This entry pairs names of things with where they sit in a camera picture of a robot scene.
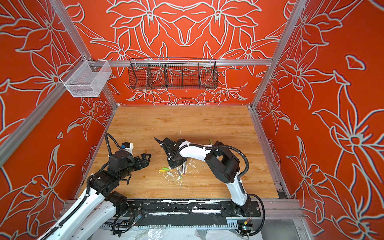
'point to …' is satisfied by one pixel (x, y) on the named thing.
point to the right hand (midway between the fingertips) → (172, 164)
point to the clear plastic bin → (86, 79)
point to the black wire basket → (173, 73)
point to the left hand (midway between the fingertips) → (144, 156)
